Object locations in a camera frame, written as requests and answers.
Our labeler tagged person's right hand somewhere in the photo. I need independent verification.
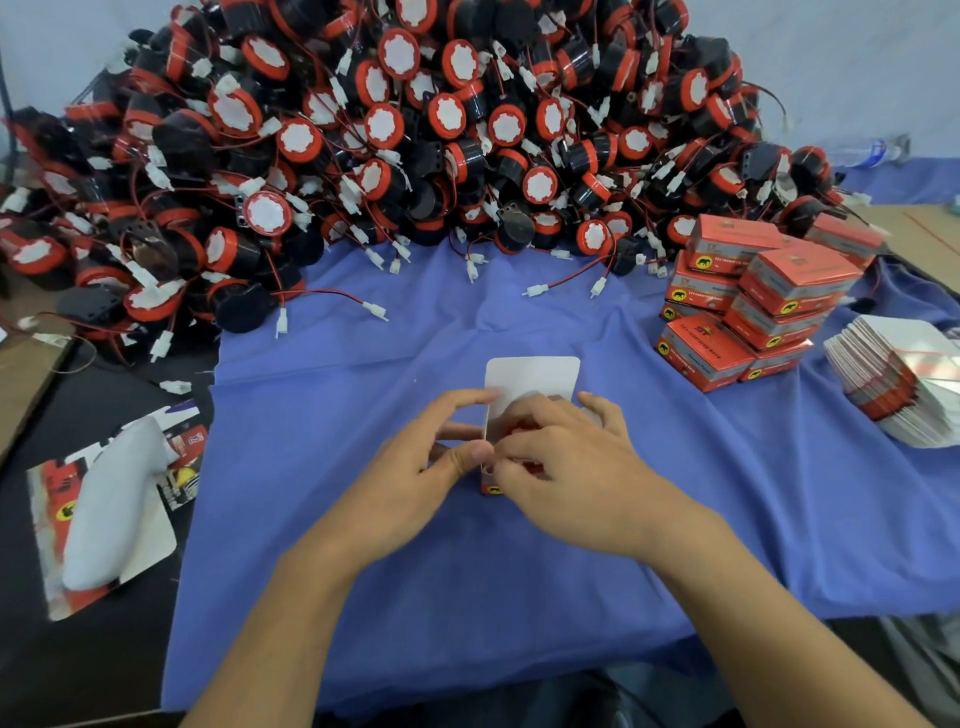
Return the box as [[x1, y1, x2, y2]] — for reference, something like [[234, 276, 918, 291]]
[[487, 390, 708, 567]]

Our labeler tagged person's left hand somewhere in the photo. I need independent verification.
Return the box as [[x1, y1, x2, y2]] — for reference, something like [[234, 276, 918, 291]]
[[292, 390, 500, 582]]

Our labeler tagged stack of box blanks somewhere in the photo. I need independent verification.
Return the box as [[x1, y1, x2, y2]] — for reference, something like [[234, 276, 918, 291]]
[[822, 315, 960, 449]]

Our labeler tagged pile of black red buzzers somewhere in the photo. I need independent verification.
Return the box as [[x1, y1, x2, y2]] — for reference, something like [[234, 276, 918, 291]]
[[0, 0, 890, 339]]

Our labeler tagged person's right forearm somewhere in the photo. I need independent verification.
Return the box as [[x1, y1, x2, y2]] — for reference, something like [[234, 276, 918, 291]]
[[645, 510, 932, 728]]

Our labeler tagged blue table cloth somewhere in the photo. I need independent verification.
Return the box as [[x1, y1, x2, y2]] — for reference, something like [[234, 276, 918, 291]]
[[160, 157, 960, 714]]

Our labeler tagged brown cardboard piece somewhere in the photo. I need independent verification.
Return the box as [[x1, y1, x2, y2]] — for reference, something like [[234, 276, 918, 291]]
[[0, 292, 69, 467]]

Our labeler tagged brown cardboard sheet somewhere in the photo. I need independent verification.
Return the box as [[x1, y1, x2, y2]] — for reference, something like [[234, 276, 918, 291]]
[[870, 202, 960, 294]]

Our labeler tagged clear plastic water bottle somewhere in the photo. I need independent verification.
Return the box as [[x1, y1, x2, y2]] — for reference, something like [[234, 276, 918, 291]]
[[832, 135, 912, 170]]

